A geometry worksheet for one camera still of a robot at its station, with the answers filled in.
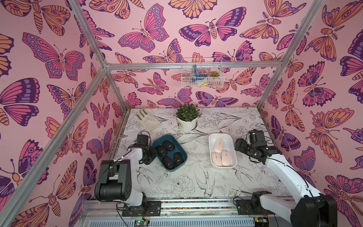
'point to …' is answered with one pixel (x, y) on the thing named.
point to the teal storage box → (178, 148)
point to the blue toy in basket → (197, 76)
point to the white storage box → (229, 145)
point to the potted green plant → (187, 116)
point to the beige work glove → (149, 121)
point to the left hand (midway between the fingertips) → (158, 153)
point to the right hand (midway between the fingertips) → (242, 146)
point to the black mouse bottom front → (168, 162)
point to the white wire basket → (202, 73)
